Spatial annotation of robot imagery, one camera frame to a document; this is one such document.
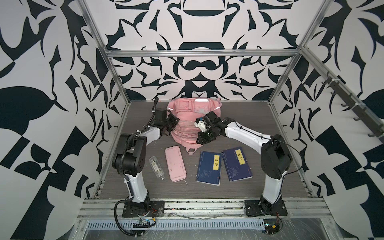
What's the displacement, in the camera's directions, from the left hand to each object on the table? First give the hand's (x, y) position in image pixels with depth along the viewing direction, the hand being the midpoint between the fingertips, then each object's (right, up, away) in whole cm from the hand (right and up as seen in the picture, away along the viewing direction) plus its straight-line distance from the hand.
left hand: (181, 115), depth 96 cm
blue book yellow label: (+17, -30, -9) cm, 36 cm away
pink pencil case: (-2, -28, -9) cm, 29 cm away
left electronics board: (-16, -52, -23) cm, 59 cm away
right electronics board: (+44, -52, -25) cm, 73 cm away
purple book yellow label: (+32, -29, -9) cm, 44 cm away
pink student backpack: (+4, +4, +12) cm, 13 cm away
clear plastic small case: (-13, -30, -9) cm, 34 cm away
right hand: (+10, -15, -10) cm, 20 cm away
